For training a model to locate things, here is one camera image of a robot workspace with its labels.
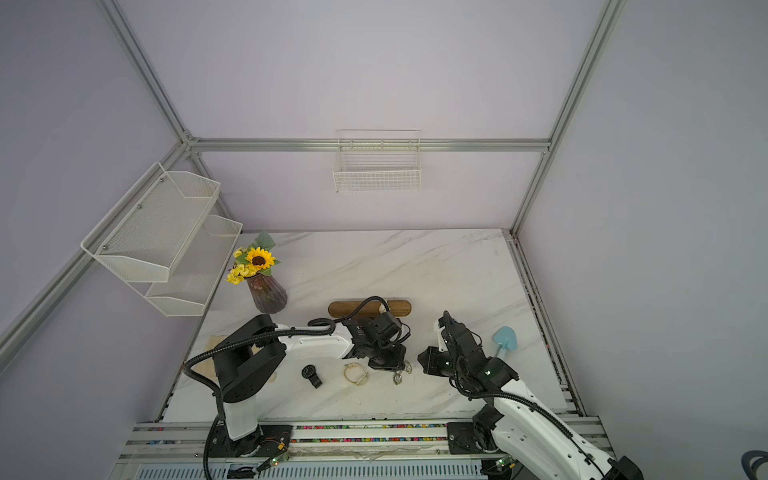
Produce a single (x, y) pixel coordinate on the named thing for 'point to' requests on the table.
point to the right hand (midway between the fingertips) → (422, 362)
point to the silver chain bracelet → (398, 377)
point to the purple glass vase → (269, 295)
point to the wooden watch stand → (342, 309)
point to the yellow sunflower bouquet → (257, 258)
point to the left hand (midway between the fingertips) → (404, 369)
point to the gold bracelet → (355, 373)
